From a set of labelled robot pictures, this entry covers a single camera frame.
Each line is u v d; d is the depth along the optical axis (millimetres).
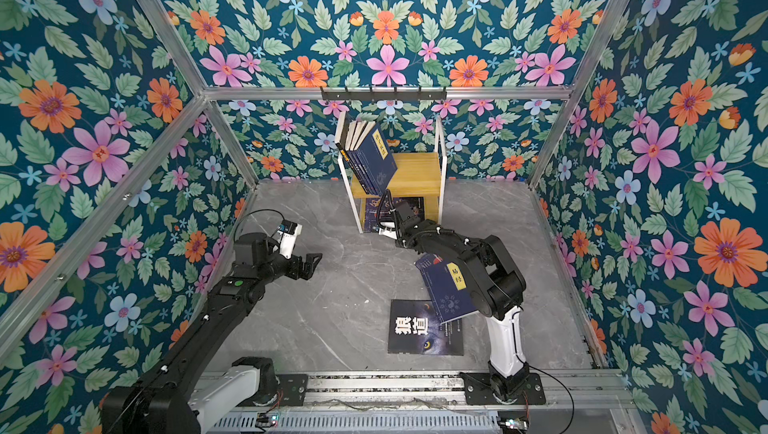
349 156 767
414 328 821
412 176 934
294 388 738
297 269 734
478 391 732
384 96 932
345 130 780
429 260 956
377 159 862
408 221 765
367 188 864
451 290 884
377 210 985
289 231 716
